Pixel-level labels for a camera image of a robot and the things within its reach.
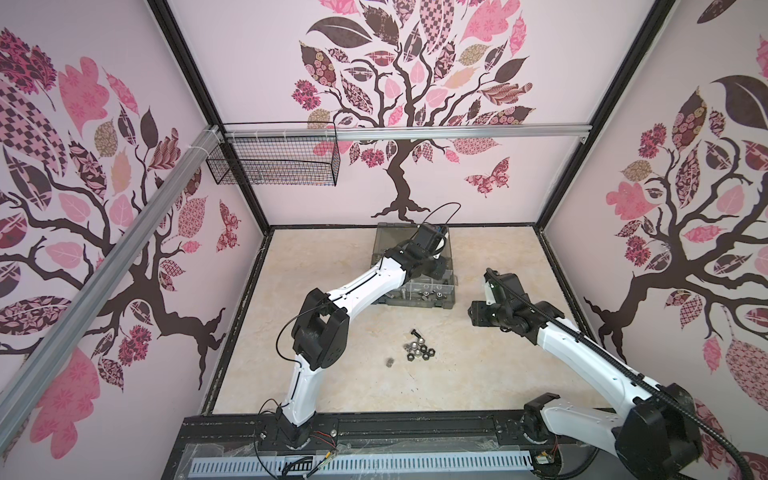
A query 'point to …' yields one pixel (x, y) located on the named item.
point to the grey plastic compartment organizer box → (417, 291)
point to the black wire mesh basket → (279, 162)
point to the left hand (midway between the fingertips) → (439, 266)
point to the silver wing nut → (439, 295)
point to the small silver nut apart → (389, 362)
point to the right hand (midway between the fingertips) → (477, 307)
